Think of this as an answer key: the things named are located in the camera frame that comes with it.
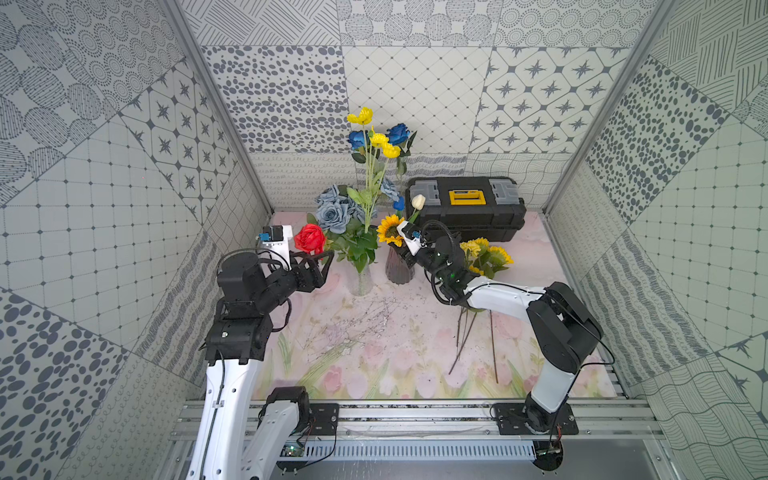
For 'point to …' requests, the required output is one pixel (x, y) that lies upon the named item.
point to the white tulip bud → (418, 202)
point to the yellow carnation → (475, 246)
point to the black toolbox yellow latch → (486, 208)
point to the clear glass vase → (360, 284)
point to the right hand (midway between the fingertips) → (396, 234)
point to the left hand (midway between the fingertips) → (327, 253)
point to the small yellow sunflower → (388, 231)
